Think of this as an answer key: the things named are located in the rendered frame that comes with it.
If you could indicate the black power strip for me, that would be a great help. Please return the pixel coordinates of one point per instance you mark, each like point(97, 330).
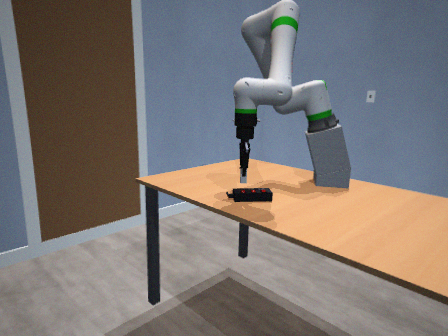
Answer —
point(251, 194)

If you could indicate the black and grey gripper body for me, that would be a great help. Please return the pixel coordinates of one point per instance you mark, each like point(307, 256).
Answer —
point(244, 133)

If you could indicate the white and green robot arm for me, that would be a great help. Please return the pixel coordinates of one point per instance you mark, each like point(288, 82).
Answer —
point(280, 23)

